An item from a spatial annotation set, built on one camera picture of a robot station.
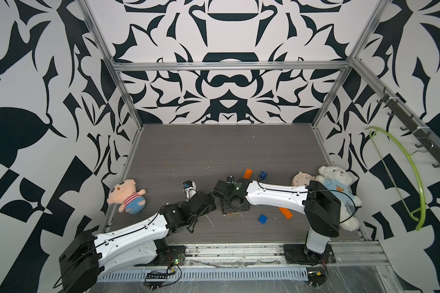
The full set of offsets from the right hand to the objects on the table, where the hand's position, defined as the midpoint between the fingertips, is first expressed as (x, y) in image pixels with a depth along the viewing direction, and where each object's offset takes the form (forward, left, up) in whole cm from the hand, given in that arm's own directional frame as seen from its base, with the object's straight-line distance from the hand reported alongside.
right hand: (228, 206), depth 83 cm
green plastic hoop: (-11, -59, +25) cm, 65 cm away
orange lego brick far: (+18, -11, -3) cm, 21 cm away
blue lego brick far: (+17, -19, -3) cm, 26 cm away
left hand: (+2, +9, +4) cm, 10 cm away
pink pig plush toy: (+5, +47, +4) cm, 47 cm away
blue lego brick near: (-5, -15, -3) cm, 16 cm away
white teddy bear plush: (+10, -51, +3) cm, 52 cm away
